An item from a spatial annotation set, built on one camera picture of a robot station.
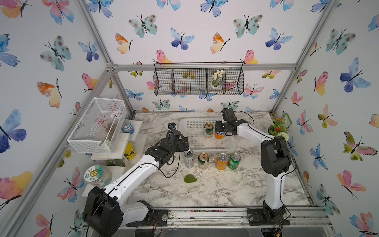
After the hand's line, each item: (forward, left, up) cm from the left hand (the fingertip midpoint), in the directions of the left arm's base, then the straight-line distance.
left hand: (181, 139), depth 82 cm
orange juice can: (-10, -22, -9) cm, 26 cm away
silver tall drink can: (-8, -4, -4) cm, 10 cm away
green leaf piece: (-15, -4, -18) cm, 24 cm away
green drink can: (-10, -29, -8) cm, 32 cm away
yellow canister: (-2, +31, -10) cm, 33 cm away
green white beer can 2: (-9, -12, -8) cm, 17 cm away
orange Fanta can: (+11, -24, -12) cm, 29 cm away
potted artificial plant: (+8, -58, -2) cm, 59 cm away
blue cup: (+6, +30, +4) cm, 31 cm away
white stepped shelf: (+11, +30, -17) cm, 37 cm away
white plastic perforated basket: (+20, -7, -16) cm, 27 cm away
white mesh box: (0, +41, +10) cm, 42 cm away
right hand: (+17, -25, -7) cm, 31 cm away
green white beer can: (+13, -16, -7) cm, 22 cm away
